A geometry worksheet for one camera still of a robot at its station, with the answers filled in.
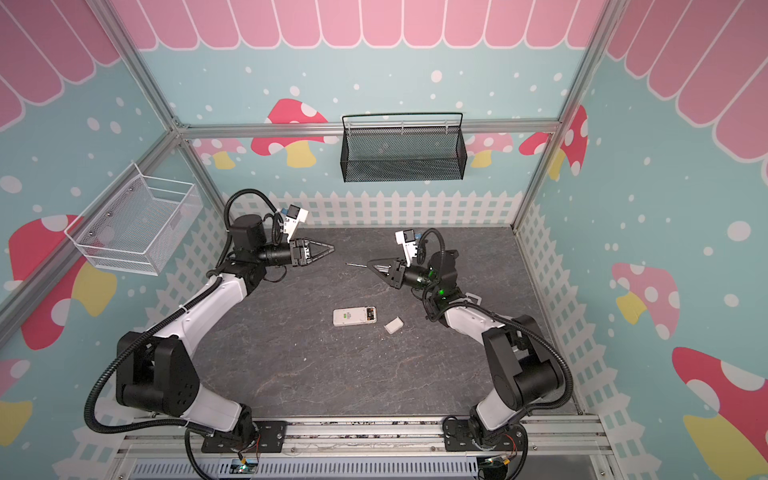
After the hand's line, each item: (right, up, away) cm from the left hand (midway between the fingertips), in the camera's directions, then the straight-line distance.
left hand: (332, 255), depth 74 cm
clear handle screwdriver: (+5, -3, +3) cm, 7 cm away
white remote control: (+2, -19, +21) cm, 28 cm away
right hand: (+9, -3, +1) cm, 9 cm away
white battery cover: (+15, -22, +20) cm, 34 cm away
